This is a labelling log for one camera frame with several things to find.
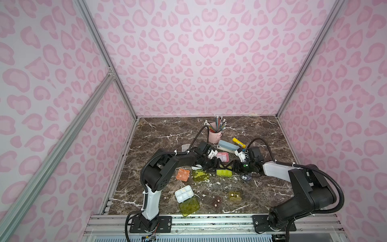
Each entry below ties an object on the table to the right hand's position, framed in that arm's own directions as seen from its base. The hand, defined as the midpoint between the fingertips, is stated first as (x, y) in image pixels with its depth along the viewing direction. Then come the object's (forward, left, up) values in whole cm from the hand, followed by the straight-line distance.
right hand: (229, 168), depth 89 cm
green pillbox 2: (-3, +18, -3) cm, 18 cm away
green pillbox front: (-19, +23, -2) cm, 30 cm away
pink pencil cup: (+20, +8, +3) cm, 22 cm away
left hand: (-1, +4, 0) cm, 4 cm away
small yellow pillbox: (-15, -1, -3) cm, 15 cm away
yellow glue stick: (+20, -9, -3) cm, 22 cm away
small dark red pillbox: (-18, +8, -2) cm, 20 cm away
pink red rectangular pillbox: (+10, +2, -4) cm, 11 cm away
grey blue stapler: (+14, 0, +1) cm, 14 cm away
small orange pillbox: (-4, +28, -2) cm, 28 cm away
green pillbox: (-3, +3, -1) cm, 4 cm away
